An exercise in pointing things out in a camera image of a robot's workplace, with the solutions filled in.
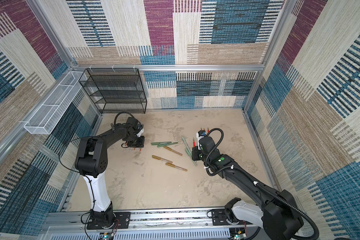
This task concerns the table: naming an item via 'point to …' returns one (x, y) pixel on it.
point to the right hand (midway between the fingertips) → (194, 150)
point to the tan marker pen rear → (173, 150)
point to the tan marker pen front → (174, 166)
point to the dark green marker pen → (158, 143)
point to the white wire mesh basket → (43, 120)
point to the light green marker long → (183, 139)
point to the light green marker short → (187, 150)
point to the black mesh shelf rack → (115, 90)
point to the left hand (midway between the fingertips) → (142, 143)
